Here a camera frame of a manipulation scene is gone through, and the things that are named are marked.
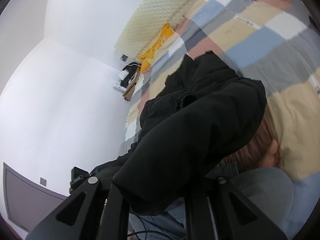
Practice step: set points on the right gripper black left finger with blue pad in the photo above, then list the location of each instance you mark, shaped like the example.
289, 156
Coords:
98, 209

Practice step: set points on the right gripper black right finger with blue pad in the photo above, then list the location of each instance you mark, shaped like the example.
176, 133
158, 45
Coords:
215, 210

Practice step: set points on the black puffer jacket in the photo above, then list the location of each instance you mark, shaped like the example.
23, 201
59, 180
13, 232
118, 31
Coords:
205, 113

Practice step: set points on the grey door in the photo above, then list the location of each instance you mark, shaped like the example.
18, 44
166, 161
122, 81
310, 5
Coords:
26, 202

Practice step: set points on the grey fleece torso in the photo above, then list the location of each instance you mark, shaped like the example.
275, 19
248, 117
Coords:
269, 188

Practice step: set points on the wooden nightstand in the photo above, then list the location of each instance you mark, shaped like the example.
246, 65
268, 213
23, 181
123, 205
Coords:
127, 95

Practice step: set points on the white box on nightstand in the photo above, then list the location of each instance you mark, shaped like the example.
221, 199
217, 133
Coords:
123, 74

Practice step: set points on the yellow pillow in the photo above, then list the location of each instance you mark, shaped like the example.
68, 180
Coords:
147, 57

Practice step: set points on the patchwork checkered bed quilt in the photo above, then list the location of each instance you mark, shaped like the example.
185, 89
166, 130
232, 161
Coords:
268, 40

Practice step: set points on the cream quilted headboard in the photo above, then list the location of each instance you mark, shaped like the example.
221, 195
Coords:
147, 21

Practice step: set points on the wall power socket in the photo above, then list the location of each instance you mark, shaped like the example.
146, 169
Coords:
124, 57

